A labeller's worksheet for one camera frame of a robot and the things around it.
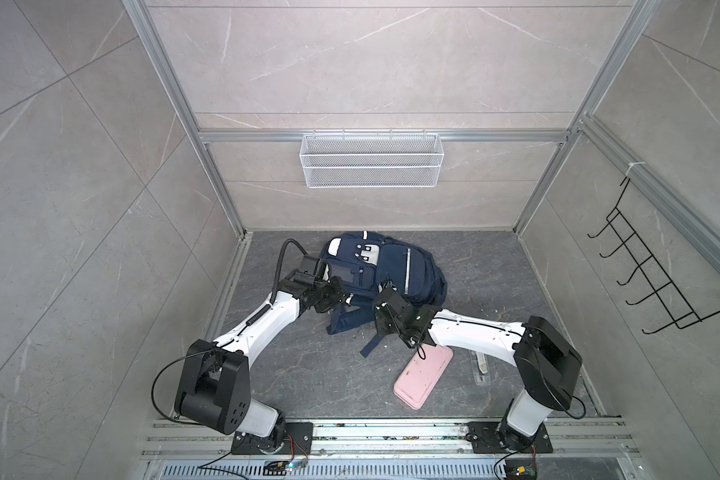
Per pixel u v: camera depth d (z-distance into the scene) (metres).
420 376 0.82
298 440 0.73
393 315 0.66
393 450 0.73
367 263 1.01
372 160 1.00
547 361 0.45
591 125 0.83
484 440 0.73
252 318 0.50
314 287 0.71
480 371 0.83
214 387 0.43
